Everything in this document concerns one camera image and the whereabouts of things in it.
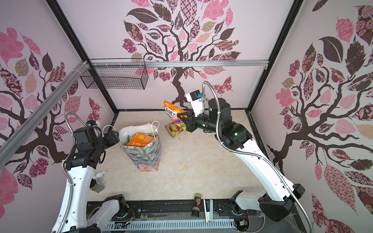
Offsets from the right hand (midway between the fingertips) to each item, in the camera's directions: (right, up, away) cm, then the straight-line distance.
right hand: (180, 112), depth 58 cm
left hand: (-35, -11, +15) cm, 40 cm away
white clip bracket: (+13, -50, +12) cm, 53 cm away
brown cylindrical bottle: (+7, -48, +14) cm, 51 cm away
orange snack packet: (-24, -14, +21) cm, 35 cm away
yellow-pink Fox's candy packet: (-8, -9, +47) cm, 48 cm away
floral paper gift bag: (-19, -23, +18) cm, 35 cm away
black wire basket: (-45, +29, +37) cm, 65 cm away
